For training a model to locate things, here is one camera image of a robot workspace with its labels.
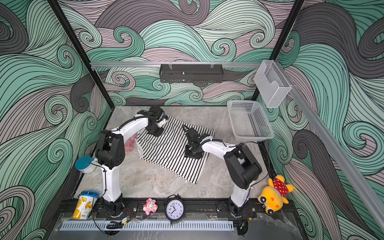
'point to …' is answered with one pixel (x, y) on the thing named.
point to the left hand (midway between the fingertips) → (157, 131)
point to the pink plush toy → (150, 206)
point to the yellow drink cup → (86, 200)
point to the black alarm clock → (174, 207)
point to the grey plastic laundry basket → (248, 122)
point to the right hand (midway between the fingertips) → (188, 156)
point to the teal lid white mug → (86, 164)
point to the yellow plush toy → (272, 197)
